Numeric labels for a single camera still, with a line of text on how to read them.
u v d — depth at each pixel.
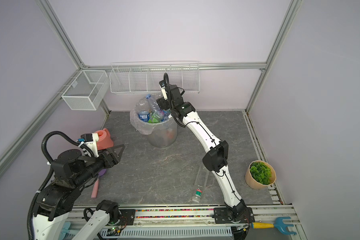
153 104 0.89
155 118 0.83
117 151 0.57
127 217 0.74
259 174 0.76
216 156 0.55
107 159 0.52
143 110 0.83
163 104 0.77
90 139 0.53
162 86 0.72
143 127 0.81
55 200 0.39
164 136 0.89
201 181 0.85
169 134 0.91
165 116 0.83
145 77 0.97
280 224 0.71
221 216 0.74
